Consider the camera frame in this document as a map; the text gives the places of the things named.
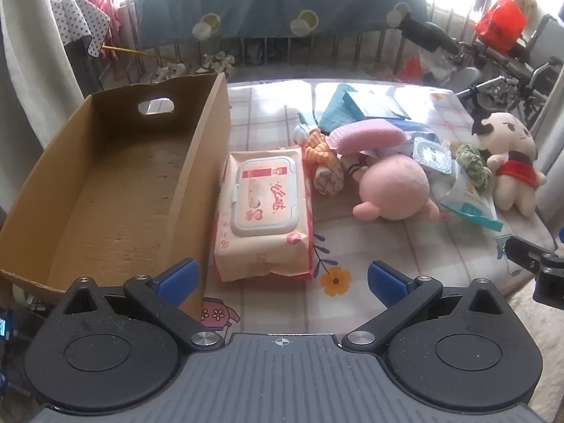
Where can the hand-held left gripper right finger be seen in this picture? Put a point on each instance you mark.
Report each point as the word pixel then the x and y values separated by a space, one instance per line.
pixel 387 284

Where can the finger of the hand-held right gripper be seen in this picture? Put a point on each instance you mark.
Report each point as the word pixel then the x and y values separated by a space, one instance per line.
pixel 550 282
pixel 524 251

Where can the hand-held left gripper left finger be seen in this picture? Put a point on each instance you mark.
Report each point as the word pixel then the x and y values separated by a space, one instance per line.
pixel 178 280

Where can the brown cardboard box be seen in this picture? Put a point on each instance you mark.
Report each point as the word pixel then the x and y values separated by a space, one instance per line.
pixel 110 185

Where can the light blue paper box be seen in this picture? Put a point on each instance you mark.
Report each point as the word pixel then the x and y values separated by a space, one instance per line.
pixel 374 103

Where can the white teal tissue pack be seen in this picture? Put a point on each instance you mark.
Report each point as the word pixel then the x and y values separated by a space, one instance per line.
pixel 467 202

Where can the plush doll with red outfit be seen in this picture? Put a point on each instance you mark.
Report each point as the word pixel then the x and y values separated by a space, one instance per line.
pixel 515 172

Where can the pink wet wipes pack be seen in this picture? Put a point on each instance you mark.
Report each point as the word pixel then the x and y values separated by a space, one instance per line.
pixel 264 238

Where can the green knitted cloth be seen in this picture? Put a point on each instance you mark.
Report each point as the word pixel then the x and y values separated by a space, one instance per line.
pixel 473 167

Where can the pink round plush toy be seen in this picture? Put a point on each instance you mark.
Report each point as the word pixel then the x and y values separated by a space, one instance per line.
pixel 396 185

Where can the rolled patterned sock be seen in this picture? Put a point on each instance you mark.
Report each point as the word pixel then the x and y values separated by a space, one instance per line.
pixel 328 180

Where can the white striped sock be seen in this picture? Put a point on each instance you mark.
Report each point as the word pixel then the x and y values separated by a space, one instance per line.
pixel 354 166

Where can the clear plastic packet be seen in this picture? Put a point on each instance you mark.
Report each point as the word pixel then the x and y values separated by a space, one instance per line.
pixel 434 154

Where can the pink sponge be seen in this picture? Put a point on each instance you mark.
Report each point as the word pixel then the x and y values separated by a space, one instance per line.
pixel 365 134

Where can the blue plastic packet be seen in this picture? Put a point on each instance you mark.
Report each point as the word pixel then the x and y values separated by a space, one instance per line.
pixel 418 128

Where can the small white blue toy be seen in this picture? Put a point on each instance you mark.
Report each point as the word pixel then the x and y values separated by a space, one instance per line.
pixel 302 131

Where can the teal towel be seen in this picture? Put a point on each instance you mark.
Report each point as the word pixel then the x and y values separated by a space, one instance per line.
pixel 335 112

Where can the wheelchair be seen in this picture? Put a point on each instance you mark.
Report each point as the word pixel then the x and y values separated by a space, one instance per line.
pixel 506 66

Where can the pair of white shoes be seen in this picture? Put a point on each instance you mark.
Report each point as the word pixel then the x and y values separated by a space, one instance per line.
pixel 167 72
pixel 216 64

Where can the small red bag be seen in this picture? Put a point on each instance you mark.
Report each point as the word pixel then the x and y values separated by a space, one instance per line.
pixel 410 68

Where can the red plastic bag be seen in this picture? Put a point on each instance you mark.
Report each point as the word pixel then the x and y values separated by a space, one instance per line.
pixel 500 22

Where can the yellow stick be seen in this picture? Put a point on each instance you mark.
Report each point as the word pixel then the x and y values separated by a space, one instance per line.
pixel 127 50

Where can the black padded seat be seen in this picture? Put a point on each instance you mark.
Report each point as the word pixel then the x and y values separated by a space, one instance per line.
pixel 429 35

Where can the metal railing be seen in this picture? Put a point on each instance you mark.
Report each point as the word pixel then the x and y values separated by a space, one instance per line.
pixel 273 53

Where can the white curtain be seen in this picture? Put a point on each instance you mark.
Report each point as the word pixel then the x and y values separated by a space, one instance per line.
pixel 31 75

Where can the polka dot cloth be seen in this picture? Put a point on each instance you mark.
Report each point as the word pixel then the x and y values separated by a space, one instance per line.
pixel 77 17

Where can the blue dotted hanging blanket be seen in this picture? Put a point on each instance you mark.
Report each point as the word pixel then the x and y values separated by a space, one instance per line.
pixel 264 4

